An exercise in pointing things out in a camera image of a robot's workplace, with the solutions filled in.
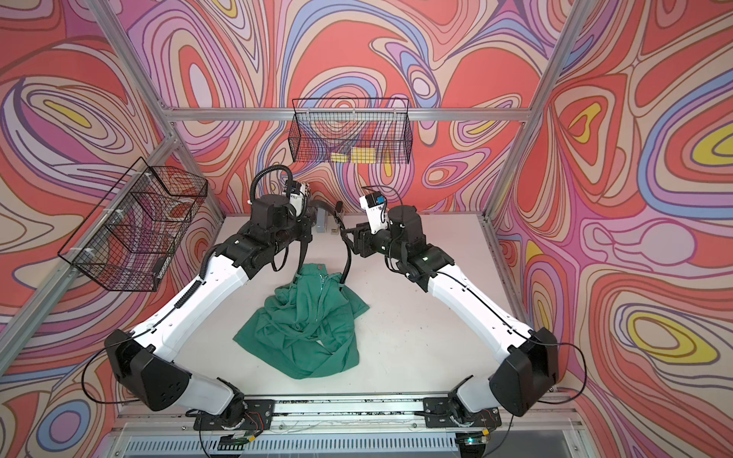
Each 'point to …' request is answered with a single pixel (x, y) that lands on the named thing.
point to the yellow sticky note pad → (364, 155)
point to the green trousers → (306, 327)
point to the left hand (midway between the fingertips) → (313, 214)
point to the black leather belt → (305, 249)
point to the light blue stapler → (321, 219)
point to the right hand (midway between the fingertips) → (351, 236)
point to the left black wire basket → (136, 225)
